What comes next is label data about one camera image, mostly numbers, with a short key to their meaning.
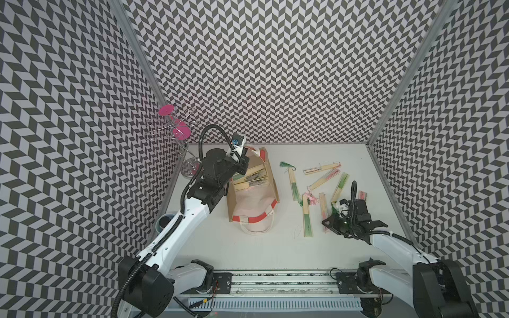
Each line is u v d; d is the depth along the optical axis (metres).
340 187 0.99
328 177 1.02
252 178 0.94
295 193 0.96
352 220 0.68
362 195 0.96
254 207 0.84
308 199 0.96
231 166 0.58
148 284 0.37
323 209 0.93
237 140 0.60
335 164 1.08
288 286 0.74
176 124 0.85
